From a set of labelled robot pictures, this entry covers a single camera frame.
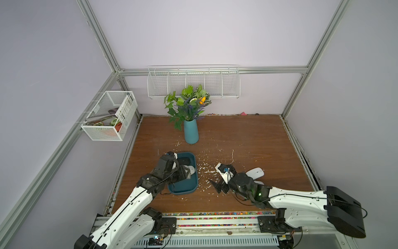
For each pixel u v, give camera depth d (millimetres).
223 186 672
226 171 657
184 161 940
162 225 728
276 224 655
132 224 563
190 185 823
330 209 425
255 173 890
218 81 1039
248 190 591
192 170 912
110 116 740
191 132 973
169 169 621
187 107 819
